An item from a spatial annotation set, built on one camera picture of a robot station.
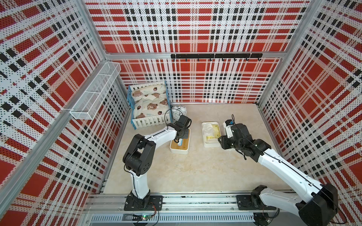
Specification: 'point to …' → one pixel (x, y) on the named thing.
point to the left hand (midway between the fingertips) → (184, 132)
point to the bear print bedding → (150, 100)
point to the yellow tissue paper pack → (217, 132)
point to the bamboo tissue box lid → (185, 144)
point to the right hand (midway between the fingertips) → (223, 138)
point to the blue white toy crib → (148, 121)
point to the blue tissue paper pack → (180, 142)
